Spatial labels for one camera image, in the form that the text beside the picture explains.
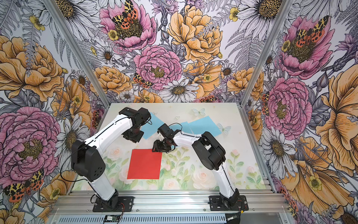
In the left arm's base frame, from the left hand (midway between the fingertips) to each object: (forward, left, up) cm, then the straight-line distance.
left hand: (128, 141), depth 80 cm
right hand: (-1, -14, -14) cm, 20 cm away
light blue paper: (+24, -48, -16) cm, 56 cm away
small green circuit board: (-34, +5, -16) cm, 38 cm away
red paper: (-6, -7, -17) cm, 20 cm away
